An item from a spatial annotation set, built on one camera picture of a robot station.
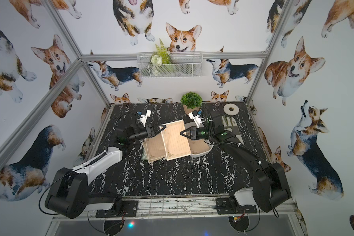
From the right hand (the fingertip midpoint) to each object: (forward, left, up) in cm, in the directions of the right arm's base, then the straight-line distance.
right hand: (179, 133), depth 74 cm
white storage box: (+3, -18, -20) cm, 27 cm away
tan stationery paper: (-4, +2, -4) cm, 6 cm away
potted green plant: (+32, -7, -8) cm, 33 cm away
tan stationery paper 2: (+5, +18, -24) cm, 30 cm away
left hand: (+3, +6, +2) cm, 7 cm away
